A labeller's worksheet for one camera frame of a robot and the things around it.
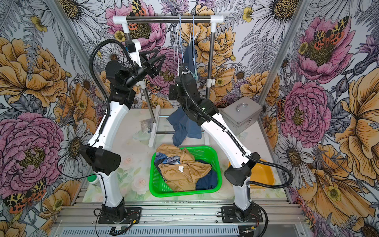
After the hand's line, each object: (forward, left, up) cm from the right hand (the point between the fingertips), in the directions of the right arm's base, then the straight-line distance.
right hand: (174, 87), depth 68 cm
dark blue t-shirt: (-29, -15, -38) cm, 50 cm away
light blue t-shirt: (+8, 0, -39) cm, 40 cm away
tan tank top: (-27, -1, -36) cm, 45 cm away
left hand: (+7, +4, +11) cm, 13 cm away
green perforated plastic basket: (-30, +12, -44) cm, 54 cm away
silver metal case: (+11, -40, -32) cm, 53 cm away
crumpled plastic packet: (+13, +26, -42) cm, 51 cm away
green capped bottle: (-27, +44, -35) cm, 62 cm away
